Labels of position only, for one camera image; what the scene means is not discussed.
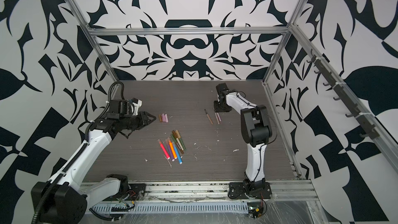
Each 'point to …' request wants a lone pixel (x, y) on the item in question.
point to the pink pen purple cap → (218, 116)
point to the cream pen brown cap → (175, 135)
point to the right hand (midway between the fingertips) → (220, 107)
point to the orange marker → (172, 148)
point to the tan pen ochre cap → (209, 117)
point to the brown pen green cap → (175, 140)
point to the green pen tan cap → (179, 136)
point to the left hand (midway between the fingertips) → (153, 116)
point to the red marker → (163, 149)
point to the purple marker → (171, 155)
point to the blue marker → (178, 155)
